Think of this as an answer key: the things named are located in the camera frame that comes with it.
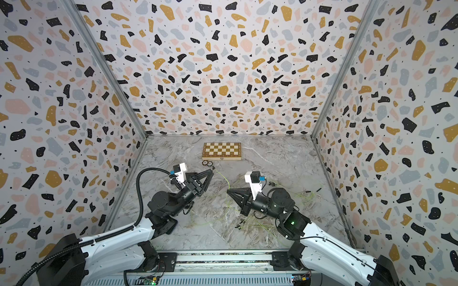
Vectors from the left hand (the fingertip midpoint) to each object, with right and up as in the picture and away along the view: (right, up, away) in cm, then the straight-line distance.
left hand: (212, 174), depth 65 cm
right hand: (+6, -7, -2) cm, 9 cm away
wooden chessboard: (-1, +8, +45) cm, 46 cm away
